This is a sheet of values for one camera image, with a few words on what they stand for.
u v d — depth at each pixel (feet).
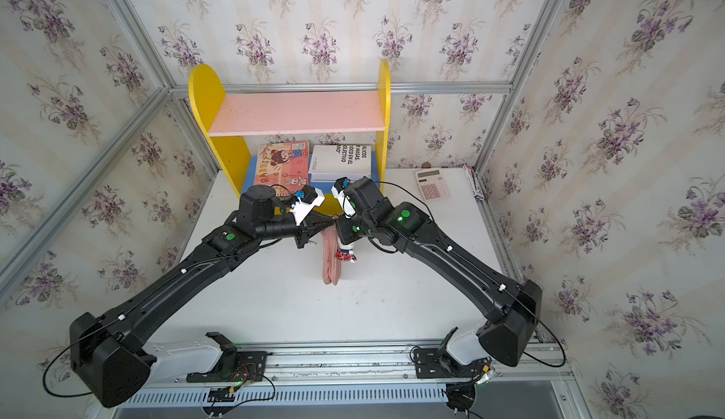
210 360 1.98
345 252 2.25
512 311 1.28
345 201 1.94
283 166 3.33
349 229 2.00
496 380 2.34
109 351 1.22
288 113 2.60
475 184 3.76
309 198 1.92
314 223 2.10
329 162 3.22
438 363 2.12
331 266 2.82
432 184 3.70
